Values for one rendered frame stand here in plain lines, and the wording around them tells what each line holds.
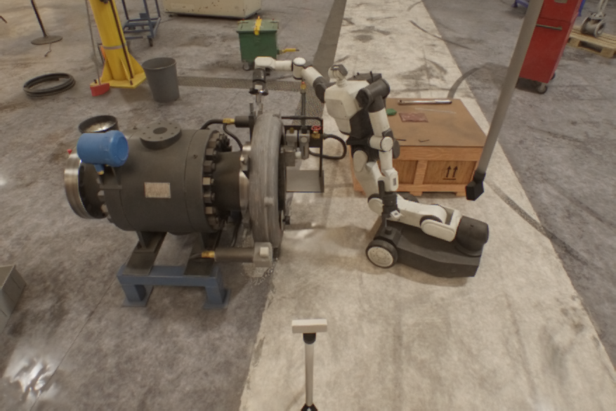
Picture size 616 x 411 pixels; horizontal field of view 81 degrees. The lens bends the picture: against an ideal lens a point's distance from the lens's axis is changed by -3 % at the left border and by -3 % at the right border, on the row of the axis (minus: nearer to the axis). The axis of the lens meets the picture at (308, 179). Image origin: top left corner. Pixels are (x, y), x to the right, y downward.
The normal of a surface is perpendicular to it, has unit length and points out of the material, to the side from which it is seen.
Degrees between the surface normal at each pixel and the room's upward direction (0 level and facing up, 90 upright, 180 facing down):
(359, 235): 0
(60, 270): 0
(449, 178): 90
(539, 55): 90
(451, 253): 0
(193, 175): 48
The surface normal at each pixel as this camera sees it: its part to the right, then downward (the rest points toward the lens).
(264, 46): 0.04, 0.60
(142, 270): 0.00, -0.80
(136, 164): -0.01, -0.28
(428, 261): -0.47, 0.53
